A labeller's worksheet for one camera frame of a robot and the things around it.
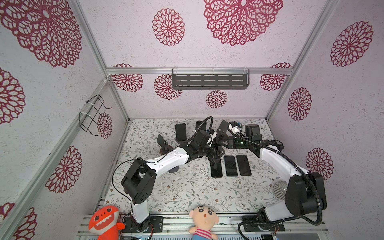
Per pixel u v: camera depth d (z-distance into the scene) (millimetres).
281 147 934
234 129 779
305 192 432
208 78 948
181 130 978
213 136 772
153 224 731
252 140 674
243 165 942
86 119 736
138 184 461
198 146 660
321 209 377
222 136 1032
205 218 683
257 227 726
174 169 925
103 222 676
